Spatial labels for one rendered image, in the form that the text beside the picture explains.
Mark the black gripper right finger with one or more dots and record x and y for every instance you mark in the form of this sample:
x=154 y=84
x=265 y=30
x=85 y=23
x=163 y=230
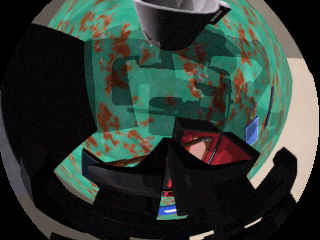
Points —
x=190 y=176

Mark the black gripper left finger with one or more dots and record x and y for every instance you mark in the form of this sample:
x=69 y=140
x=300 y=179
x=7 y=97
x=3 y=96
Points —
x=144 y=179

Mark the dark grey mug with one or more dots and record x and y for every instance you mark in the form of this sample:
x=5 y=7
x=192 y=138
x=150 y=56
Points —
x=174 y=24

